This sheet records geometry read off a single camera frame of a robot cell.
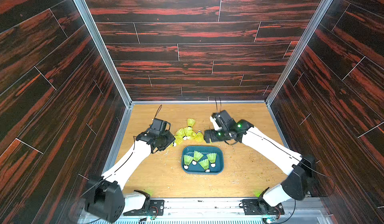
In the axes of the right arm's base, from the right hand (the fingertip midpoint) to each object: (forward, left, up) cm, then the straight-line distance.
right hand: (213, 134), depth 82 cm
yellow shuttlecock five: (+18, +14, -13) cm, 26 cm away
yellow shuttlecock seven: (+8, +20, -13) cm, 26 cm away
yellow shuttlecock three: (-10, +14, -13) cm, 22 cm away
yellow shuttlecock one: (-9, 0, -13) cm, 15 cm away
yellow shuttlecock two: (-7, +9, -14) cm, 18 cm away
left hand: (-2, +22, -3) cm, 22 cm away
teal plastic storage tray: (-14, +8, -17) cm, 23 cm away
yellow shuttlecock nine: (+4, +22, -16) cm, 27 cm away
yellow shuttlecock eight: (+8, +13, -14) cm, 21 cm away
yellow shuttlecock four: (-12, +4, -13) cm, 18 cm away
